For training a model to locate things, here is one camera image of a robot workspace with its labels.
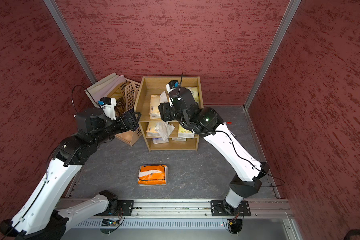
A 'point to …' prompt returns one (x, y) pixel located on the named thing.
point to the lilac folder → (108, 88)
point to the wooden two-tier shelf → (155, 85)
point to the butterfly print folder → (118, 92)
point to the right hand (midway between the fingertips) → (165, 110)
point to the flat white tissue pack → (159, 140)
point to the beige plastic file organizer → (131, 90)
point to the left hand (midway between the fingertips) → (133, 120)
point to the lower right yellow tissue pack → (185, 133)
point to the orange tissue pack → (151, 175)
